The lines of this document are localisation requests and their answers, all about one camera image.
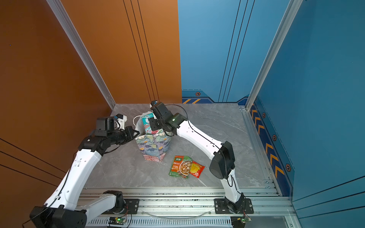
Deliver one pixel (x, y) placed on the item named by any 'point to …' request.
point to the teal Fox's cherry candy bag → (146, 117)
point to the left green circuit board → (117, 221)
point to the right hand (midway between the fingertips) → (151, 122)
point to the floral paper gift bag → (153, 144)
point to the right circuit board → (239, 222)
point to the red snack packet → (196, 169)
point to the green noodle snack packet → (181, 166)
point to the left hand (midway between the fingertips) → (140, 130)
